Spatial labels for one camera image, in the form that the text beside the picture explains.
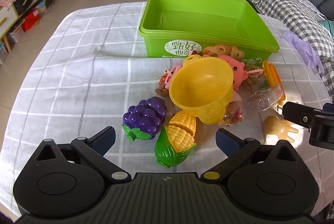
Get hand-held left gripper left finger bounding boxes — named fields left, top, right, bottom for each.
left=37, top=127, right=132, bottom=184

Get purple toy grapes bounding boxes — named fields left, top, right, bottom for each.
left=122, top=98, right=167, bottom=141

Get grey sofa with blankets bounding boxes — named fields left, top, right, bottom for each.
left=229, top=0, right=334, bottom=99

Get toy corn with green husk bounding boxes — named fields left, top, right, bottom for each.
left=154, top=125, right=197, bottom=167

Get yellow toy corn half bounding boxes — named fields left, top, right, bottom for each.
left=168, top=110, right=197, bottom=136

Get brown toy figure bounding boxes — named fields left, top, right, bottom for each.
left=155, top=65, right=183, bottom=96

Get pink clear capsule ball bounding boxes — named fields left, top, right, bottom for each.
left=222, top=91, right=246, bottom=126

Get clear plastic container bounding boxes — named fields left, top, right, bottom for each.
left=243, top=84, right=286, bottom=112

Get beige toy octopus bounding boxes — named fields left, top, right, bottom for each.
left=263, top=105, right=299, bottom=143

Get grey grid tablecloth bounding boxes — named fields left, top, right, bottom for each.
left=0, top=1, right=334, bottom=216

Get pink toy animal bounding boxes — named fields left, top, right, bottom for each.
left=218, top=55, right=263, bottom=91

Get yellow toy bowl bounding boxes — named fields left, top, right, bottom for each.
left=169, top=55, right=234, bottom=125

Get purple glove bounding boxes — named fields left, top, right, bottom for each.
left=280, top=29, right=325, bottom=74

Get small pink toy box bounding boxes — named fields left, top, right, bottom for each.
left=164, top=67, right=180, bottom=89

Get green plastic box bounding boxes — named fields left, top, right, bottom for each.
left=138, top=0, right=280, bottom=66

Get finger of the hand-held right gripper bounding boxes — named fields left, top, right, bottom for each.
left=282, top=101, right=330, bottom=128

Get teal patterned pillow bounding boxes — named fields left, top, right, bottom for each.
left=318, top=19, right=334, bottom=39

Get brown toy piece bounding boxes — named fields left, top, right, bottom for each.
left=244, top=75, right=263, bottom=90

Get orange ridged toy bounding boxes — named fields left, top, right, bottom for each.
left=262, top=60, right=283, bottom=87

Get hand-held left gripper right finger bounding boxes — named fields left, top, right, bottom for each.
left=200, top=128, right=296, bottom=183

